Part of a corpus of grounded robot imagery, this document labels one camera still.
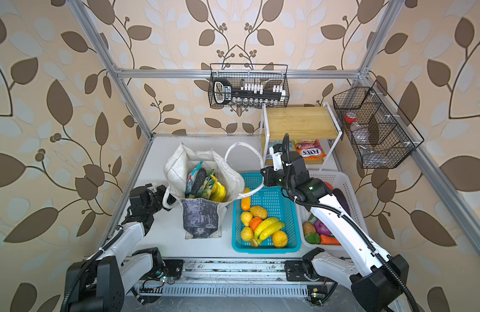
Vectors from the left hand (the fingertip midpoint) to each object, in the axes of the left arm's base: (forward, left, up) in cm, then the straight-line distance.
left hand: (181, 185), depth 84 cm
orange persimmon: (-13, -32, -8) cm, 35 cm away
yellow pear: (-10, -29, -9) cm, 32 cm away
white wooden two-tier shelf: (+20, -51, +19) cm, 58 cm away
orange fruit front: (-19, -43, -8) cm, 47 cm away
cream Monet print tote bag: (+2, +1, +6) cm, 6 cm away
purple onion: (-14, -60, -7) cm, 62 cm away
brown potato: (-15, -54, -7) cm, 57 cm away
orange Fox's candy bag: (+17, -58, +6) cm, 61 cm away
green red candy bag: (+10, -37, +9) cm, 40 cm away
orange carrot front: (-19, -61, -7) cm, 64 cm away
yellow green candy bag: (-1, -10, -2) cm, 11 cm away
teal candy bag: (+3, -4, +1) cm, 5 cm away
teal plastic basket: (-2, -44, -13) cm, 45 cm away
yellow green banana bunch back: (0, -16, -4) cm, 16 cm away
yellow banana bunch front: (-15, -37, -5) cm, 41 cm away
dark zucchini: (+3, -7, -1) cm, 7 cm away
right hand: (0, -35, +12) cm, 37 cm away
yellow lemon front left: (-17, -29, -8) cm, 35 cm away
